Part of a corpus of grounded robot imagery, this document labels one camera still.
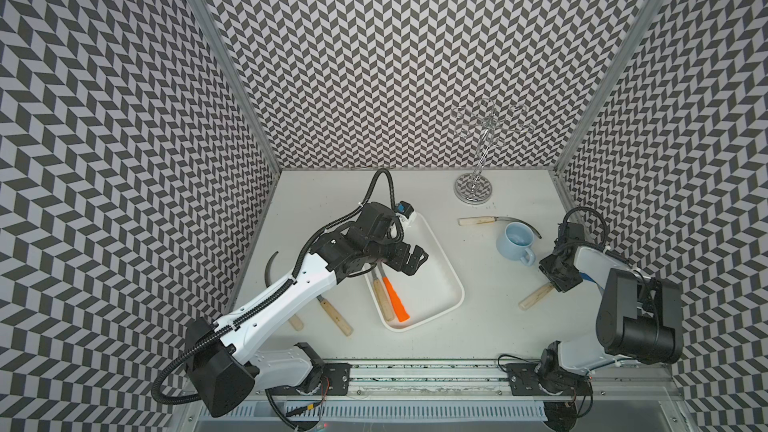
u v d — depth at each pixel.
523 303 0.84
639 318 0.44
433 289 0.89
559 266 0.76
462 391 0.72
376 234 0.56
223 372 0.37
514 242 0.93
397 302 0.85
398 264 0.64
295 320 0.82
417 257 0.64
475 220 1.03
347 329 0.79
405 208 0.65
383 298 0.86
